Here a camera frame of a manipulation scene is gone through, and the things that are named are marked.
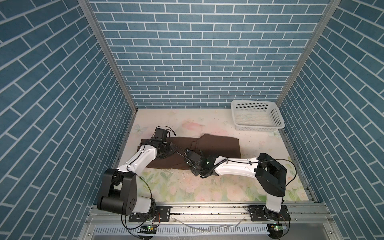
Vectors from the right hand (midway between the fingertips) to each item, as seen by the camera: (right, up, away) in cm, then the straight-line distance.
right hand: (192, 162), depth 87 cm
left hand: (-12, +7, +3) cm, 13 cm away
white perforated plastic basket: (+50, +29, +29) cm, 64 cm away
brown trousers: (+15, +8, +14) cm, 22 cm away
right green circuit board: (+41, -29, -15) cm, 53 cm away
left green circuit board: (-21, -29, -14) cm, 38 cm away
